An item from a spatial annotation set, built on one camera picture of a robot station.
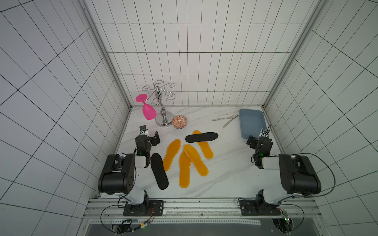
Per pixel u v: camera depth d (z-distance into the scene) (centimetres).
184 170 86
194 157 91
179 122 107
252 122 107
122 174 46
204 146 97
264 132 80
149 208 72
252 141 86
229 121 110
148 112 95
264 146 72
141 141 70
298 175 45
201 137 99
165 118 110
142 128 81
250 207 73
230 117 113
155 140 86
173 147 96
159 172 84
